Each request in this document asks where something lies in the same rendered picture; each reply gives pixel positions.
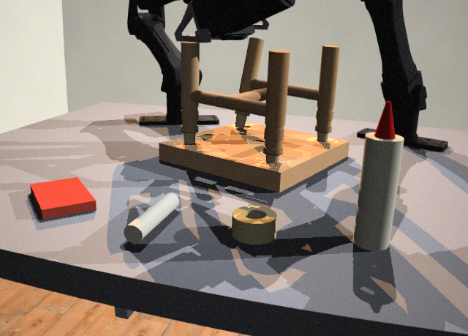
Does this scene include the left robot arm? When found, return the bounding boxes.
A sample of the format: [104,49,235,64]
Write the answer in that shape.
[214,0,448,152]

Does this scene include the flat red block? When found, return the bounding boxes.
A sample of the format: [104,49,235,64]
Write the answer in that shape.
[30,177,97,219]

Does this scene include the white glue bottle with red cap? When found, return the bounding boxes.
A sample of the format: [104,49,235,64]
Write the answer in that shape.
[353,101,404,251]

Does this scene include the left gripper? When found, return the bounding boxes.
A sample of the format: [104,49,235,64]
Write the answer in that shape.
[174,0,264,43]

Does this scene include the brown wooden stool legs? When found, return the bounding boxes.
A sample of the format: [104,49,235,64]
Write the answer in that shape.
[181,37,340,163]

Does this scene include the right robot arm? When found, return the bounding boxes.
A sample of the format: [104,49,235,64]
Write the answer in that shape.
[127,0,219,126]

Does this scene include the cream cylinder with dark end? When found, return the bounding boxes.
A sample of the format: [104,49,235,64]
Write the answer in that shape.
[124,193,179,244]

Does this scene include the beige roll of masking tape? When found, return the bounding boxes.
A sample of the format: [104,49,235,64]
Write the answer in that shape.
[232,206,277,244]

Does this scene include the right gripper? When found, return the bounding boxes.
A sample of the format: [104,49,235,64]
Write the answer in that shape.
[206,13,270,30]

